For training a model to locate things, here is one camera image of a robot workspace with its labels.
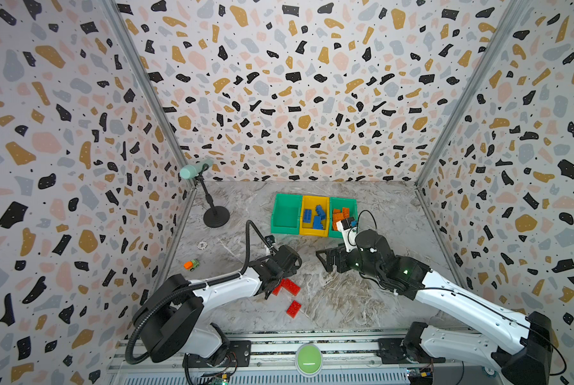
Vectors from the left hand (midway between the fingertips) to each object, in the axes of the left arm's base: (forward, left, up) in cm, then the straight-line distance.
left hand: (291, 263), depth 88 cm
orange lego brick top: (+21, -19, +1) cm, 28 cm away
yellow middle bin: (+29, -6, 0) cm, 30 cm away
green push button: (-30, -5, -4) cm, 31 cm away
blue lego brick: (+20, -11, -3) cm, 23 cm away
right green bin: (+28, -22, 0) cm, 35 cm away
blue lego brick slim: (+24, -7, -3) cm, 25 cm away
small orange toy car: (+1, +38, -3) cm, 38 cm away
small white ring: (+11, +36, -4) cm, 38 cm away
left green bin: (+27, +3, -6) cm, 28 cm away
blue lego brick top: (+27, -13, -4) cm, 30 cm away
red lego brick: (-7, 0, -4) cm, 8 cm away
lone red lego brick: (-15, -1, -4) cm, 16 cm away
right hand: (-4, -13, +16) cm, 21 cm away
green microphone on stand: (+27, +33, -5) cm, 43 cm away
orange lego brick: (+26, -25, -4) cm, 36 cm away
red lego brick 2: (-8, +6, -4) cm, 11 cm away
